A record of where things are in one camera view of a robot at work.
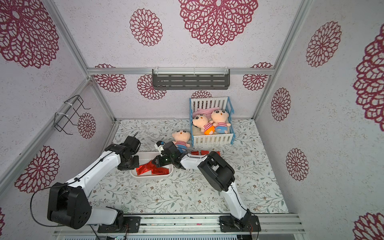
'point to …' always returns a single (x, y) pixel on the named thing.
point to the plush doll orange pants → (201, 121)
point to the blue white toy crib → (197, 137)
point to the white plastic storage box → (146, 157)
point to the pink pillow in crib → (206, 111)
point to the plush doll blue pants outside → (180, 137)
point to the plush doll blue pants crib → (220, 117)
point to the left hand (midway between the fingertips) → (131, 166)
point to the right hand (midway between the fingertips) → (156, 160)
